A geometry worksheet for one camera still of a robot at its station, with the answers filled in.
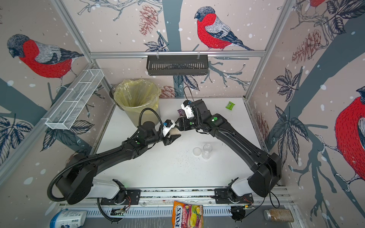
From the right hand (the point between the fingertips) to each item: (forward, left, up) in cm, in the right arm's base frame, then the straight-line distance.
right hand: (179, 121), depth 75 cm
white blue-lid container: (-43, +48, -18) cm, 67 cm away
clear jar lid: (-5, -10, -25) cm, 28 cm away
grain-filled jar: (-37, -50, -21) cm, 66 cm away
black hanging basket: (+51, +5, +3) cm, 51 cm away
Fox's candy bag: (-39, -6, -22) cm, 45 cm away
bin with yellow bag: (+26, +35, -6) cm, 44 cm away
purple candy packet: (+26, +2, -24) cm, 35 cm away
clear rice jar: (-3, +3, -5) cm, 7 cm away
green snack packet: (+35, -38, -24) cm, 57 cm away
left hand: (-1, 0, -6) cm, 6 cm away
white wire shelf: (-2, +58, +7) cm, 58 cm away
